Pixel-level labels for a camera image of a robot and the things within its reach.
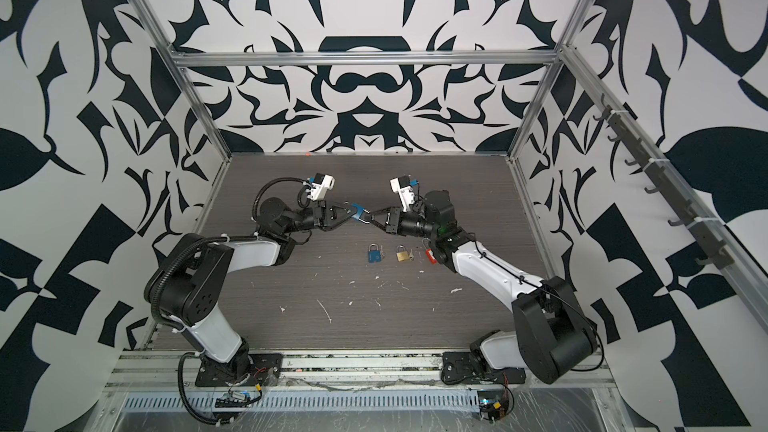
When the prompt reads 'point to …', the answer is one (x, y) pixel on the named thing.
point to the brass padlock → (403, 255)
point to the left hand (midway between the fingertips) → (359, 210)
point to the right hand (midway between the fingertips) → (366, 219)
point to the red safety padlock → (431, 256)
